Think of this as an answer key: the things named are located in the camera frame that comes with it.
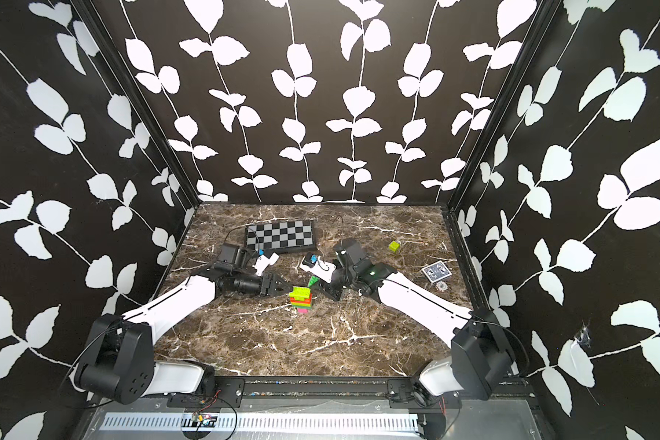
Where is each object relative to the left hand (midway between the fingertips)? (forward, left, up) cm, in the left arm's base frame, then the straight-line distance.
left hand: (288, 287), depth 81 cm
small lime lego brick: (+23, -39, -13) cm, 47 cm away
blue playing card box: (+10, -52, -12) cm, 54 cm away
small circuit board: (-31, +23, -15) cm, 42 cm away
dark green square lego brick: (-1, -8, +5) cm, 9 cm away
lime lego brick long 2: (-3, -6, -7) cm, 9 cm away
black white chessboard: (+29, +6, -11) cm, 31 cm away
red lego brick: (-3, -6, -4) cm, 7 cm away
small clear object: (+5, -52, -12) cm, 54 cm away
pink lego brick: (-3, -3, -11) cm, 12 cm away
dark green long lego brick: (-3, -4, -7) cm, 9 cm away
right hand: (+1, -8, +4) cm, 9 cm away
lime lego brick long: (-1, -3, -2) cm, 4 cm away
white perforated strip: (-33, -10, -13) cm, 36 cm away
